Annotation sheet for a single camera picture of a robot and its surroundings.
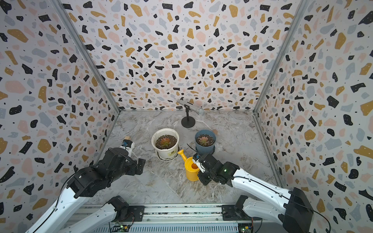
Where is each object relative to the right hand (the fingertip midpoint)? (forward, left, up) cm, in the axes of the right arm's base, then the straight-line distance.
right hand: (200, 174), depth 78 cm
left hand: (+1, +30, +13) cm, 33 cm away
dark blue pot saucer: (+18, -8, -10) cm, 22 cm away
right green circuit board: (-22, -23, -11) cm, 33 cm away
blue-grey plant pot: (+15, -2, -1) cm, 16 cm away
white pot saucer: (+12, +21, -7) cm, 25 cm away
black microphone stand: (+44, +10, -7) cm, 46 cm away
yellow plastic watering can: (+2, +5, +3) cm, 6 cm away
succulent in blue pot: (+22, -3, +1) cm, 22 cm away
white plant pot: (+13, +19, 0) cm, 23 cm away
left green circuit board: (-23, +39, -8) cm, 46 cm away
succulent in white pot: (+19, +22, +2) cm, 29 cm away
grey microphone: (+35, +1, +13) cm, 38 cm away
